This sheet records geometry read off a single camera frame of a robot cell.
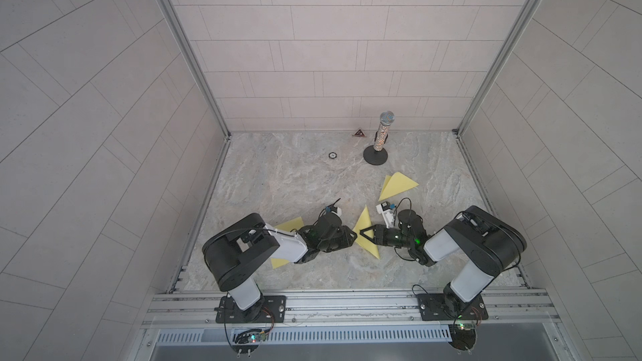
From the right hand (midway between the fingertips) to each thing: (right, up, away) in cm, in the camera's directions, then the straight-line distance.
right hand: (364, 236), depth 86 cm
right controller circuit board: (+25, -21, -18) cm, 38 cm away
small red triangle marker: (+2, +38, +29) cm, 48 cm away
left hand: (-2, 0, 0) cm, 2 cm away
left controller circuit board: (-34, -21, -21) cm, 45 cm away
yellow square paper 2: (0, +5, -1) cm, 5 cm away
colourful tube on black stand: (+8, +28, +22) cm, 36 cm away
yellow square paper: (-26, +3, +2) cm, 27 cm away
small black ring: (-11, +28, +22) cm, 37 cm away
